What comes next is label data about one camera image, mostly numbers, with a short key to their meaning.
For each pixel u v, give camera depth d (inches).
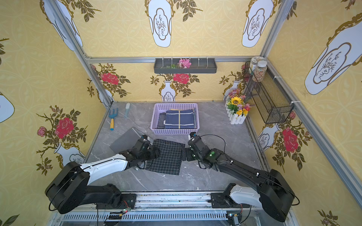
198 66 36.4
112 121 42.0
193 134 29.2
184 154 28.4
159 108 44.5
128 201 29.0
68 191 16.6
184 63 34.7
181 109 44.6
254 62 33.5
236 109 38.0
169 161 34.6
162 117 42.8
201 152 24.1
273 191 15.7
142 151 27.4
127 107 46.2
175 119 41.9
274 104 31.3
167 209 28.3
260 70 31.4
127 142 38.3
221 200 28.9
